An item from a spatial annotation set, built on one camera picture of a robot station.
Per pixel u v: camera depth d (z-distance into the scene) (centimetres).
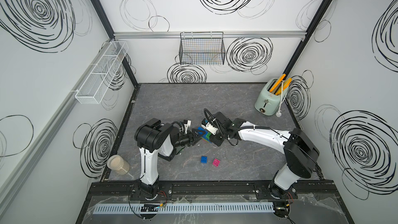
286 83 91
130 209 69
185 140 82
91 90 71
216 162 81
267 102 93
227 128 64
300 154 44
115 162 72
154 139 52
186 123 88
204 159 82
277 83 93
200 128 80
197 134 86
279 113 97
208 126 77
